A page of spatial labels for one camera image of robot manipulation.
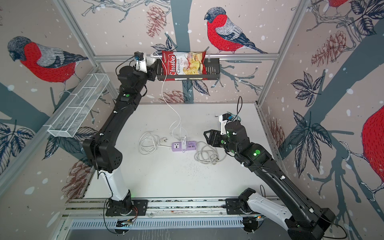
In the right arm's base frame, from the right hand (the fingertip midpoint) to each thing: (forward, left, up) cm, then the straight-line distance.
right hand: (204, 136), depth 68 cm
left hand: (+29, +27, +24) cm, 46 cm away
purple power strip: (+8, +18, -24) cm, 31 cm away
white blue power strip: (+5, -1, -27) cm, 27 cm away
